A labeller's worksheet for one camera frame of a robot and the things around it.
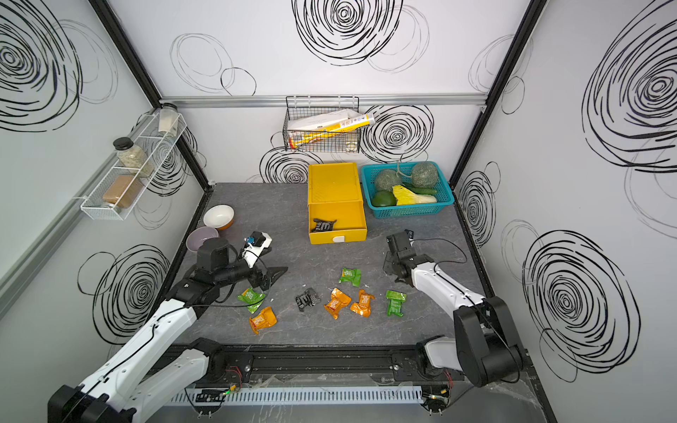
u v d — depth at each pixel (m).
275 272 0.67
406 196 1.05
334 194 0.89
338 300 0.85
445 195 1.07
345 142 0.87
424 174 1.07
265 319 0.82
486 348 0.42
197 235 0.97
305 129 0.85
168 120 0.87
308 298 0.86
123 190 0.67
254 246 0.65
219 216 1.06
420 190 1.08
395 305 0.84
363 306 0.84
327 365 0.76
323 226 0.86
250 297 0.86
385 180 1.08
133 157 0.71
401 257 0.68
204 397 0.72
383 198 1.04
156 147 0.94
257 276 0.67
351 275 0.91
